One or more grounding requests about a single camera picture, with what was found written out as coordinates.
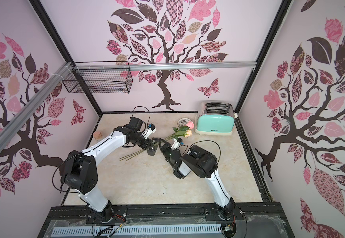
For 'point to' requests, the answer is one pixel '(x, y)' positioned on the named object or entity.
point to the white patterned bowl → (182, 121)
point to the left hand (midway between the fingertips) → (150, 146)
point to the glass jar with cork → (97, 135)
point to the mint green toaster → (215, 118)
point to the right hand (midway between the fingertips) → (157, 138)
